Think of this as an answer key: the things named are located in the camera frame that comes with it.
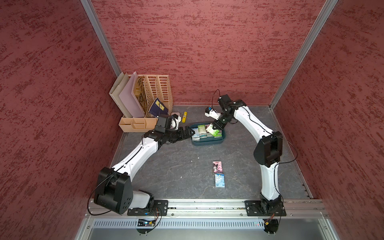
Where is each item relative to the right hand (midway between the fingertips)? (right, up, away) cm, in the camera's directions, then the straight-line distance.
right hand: (216, 127), depth 90 cm
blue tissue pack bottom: (+1, -29, -9) cm, 30 cm away
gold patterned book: (-52, +23, +12) cm, 58 cm away
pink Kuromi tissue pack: (0, -23, -5) cm, 23 cm away
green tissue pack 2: (+3, -6, +10) cm, 12 cm away
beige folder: (-61, +22, -3) cm, 65 cm away
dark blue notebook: (-40, +13, +15) cm, 45 cm away
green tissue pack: (-9, -2, +9) cm, 12 cm away
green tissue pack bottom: (-4, -1, -1) cm, 4 cm away
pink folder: (-56, +16, +3) cm, 58 cm away
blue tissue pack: (-13, -6, +6) cm, 15 cm away
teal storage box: (-5, -10, +9) cm, 14 cm away
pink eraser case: (-27, +10, +23) cm, 37 cm away
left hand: (-17, -5, -9) cm, 20 cm away
